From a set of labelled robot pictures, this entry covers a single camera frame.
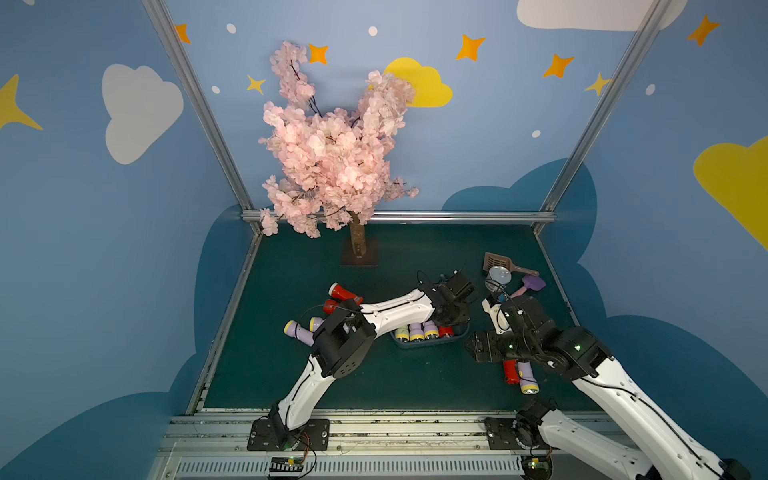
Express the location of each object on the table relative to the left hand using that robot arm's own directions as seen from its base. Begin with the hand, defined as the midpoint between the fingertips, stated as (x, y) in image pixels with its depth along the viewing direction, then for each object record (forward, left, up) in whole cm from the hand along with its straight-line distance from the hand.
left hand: (468, 315), depth 89 cm
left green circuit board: (-38, +48, -9) cm, 61 cm away
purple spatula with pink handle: (+17, -26, -7) cm, 32 cm away
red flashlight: (-3, +7, -5) cm, 9 cm away
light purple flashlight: (-4, +16, -4) cm, 17 cm away
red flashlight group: (-15, -11, -6) cm, 20 cm away
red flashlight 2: (+10, +42, -4) cm, 43 cm away
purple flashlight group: (-4, +11, -5) cm, 12 cm away
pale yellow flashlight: (-5, +20, -3) cm, 21 cm away
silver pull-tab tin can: (+16, -13, -3) cm, 21 cm away
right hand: (-12, +1, +11) cm, 16 cm away
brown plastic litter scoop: (+27, -15, -7) cm, 32 cm away
